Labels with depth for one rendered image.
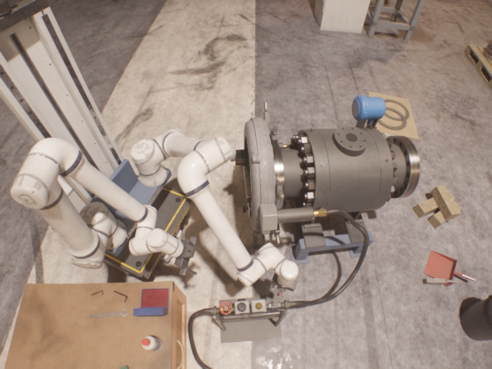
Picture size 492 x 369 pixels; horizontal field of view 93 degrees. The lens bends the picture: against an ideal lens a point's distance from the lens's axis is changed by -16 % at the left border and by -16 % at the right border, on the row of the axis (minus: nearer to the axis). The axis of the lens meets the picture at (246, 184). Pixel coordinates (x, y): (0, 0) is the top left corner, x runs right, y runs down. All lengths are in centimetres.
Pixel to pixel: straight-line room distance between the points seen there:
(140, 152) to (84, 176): 61
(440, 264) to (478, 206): 88
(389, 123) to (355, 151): 189
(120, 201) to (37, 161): 40
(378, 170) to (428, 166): 156
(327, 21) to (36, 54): 454
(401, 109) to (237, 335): 312
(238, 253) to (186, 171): 43
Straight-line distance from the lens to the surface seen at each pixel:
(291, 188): 172
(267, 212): 143
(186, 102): 343
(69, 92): 148
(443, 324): 256
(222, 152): 119
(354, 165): 170
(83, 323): 186
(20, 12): 128
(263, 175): 145
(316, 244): 202
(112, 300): 180
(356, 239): 212
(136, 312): 161
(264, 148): 149
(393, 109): 375
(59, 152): 107
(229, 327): 208
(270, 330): 208
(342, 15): 525
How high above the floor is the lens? 207
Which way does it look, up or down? 55 degrees down
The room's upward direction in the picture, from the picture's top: straight up
